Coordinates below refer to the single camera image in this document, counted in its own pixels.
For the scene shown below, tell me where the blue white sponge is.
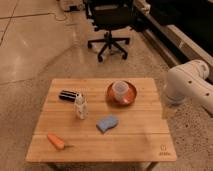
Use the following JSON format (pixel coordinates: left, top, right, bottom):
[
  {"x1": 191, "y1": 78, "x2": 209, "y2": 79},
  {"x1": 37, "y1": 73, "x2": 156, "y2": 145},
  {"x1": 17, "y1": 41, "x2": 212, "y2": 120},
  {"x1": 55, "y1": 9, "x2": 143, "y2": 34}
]
[{"x1": 96, "y1": 115, "x2": 119, "y2": 133}]

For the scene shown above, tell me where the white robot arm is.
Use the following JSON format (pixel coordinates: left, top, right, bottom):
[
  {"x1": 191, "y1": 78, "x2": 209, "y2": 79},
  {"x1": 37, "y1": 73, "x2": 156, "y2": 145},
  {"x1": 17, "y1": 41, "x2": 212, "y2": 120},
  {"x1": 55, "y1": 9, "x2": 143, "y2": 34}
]
[{"x1": 163, "y1": 60, "x2": 213, "y2": 117}]

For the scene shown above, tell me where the wooden table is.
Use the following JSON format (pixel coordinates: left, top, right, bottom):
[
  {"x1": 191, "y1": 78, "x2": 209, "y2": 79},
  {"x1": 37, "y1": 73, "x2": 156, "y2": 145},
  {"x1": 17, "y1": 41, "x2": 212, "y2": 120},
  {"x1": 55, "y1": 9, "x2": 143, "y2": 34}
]
[{"x1": 26, "y1": 78, "x2": 177, "y2": 164}]

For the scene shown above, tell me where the black rectangular box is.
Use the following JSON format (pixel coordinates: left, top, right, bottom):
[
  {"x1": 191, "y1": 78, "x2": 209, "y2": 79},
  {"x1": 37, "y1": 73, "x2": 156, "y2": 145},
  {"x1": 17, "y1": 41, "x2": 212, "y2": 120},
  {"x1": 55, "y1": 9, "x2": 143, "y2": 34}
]
[{"x1": 59, "y1": 90, "x2": 77, "y2": 102}]

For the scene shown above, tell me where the black office chair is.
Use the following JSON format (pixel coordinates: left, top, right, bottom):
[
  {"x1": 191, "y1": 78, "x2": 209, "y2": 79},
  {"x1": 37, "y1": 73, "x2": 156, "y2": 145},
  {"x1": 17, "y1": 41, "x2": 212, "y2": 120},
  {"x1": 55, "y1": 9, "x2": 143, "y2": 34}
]
[{"x1": 83, "y1": 0, "x2": 135, "y2": 62}]

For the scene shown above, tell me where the orange toy carrot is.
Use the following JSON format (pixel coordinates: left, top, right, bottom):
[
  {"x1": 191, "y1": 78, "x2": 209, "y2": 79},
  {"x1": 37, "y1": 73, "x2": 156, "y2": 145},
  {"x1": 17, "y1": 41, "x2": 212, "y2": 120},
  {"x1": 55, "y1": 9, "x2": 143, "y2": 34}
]
[{"x1": 47, "y1": 134, "x2": 69, "y2": 150}]

